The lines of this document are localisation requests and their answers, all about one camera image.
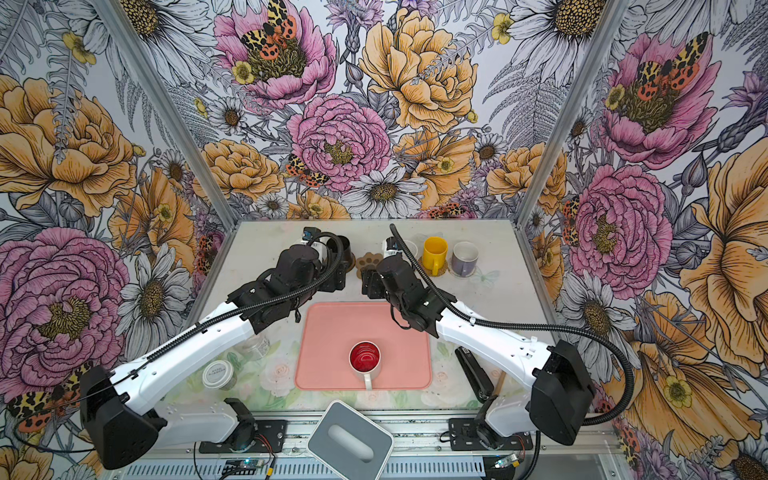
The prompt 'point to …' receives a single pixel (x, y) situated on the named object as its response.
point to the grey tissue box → (351, 445)
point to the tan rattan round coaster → (441, 272)
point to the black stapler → (480, 379)
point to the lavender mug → (464, 257)
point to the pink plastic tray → (326, 331)
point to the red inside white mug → (365, 357)
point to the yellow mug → (434, 253)
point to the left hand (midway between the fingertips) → (330, 271)
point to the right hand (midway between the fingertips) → (373, 281)
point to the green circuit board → (242, 466)
